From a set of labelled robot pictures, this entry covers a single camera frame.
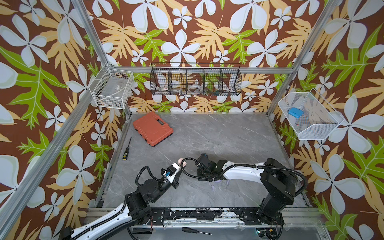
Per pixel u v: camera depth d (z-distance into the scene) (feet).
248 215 2.42
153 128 3.46
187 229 2.32
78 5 2.21
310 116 2.64
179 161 2.21
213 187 2.75
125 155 3.12
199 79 3.22
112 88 2.80
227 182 2.81
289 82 3.25
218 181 2.83
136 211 1.82
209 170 2.22
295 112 2.79
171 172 1.87
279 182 1.49
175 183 2.06
